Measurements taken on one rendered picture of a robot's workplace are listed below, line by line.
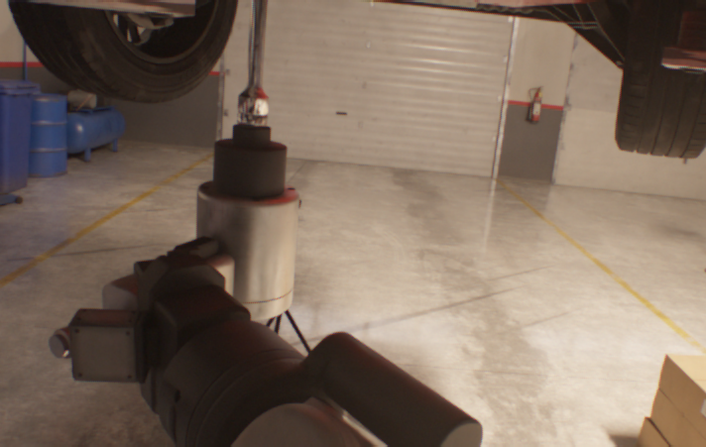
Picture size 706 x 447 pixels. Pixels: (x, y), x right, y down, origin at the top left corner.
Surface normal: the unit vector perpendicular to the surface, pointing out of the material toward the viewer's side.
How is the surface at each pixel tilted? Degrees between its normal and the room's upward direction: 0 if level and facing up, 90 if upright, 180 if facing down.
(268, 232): 92
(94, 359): 92
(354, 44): 90
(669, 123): 137
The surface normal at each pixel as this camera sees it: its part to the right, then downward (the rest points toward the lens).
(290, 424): -0.51, -0.57
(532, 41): -0.01, 0.25
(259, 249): 0.35, 0.30
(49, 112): 0.75, 0.24
